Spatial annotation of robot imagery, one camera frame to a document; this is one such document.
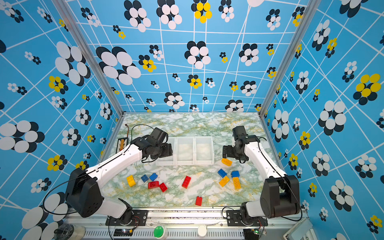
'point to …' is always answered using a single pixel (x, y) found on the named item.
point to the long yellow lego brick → (236, 183)
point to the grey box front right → (295, 232)
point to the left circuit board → (123, 232)
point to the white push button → (202, 231)
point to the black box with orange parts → (121, 143)
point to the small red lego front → (199, 200)
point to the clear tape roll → (69, 232)
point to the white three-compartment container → (189, 150)
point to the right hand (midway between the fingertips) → (232, 155)
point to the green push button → (159, 232)
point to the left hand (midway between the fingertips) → (169, 151)
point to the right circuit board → (253, 234)
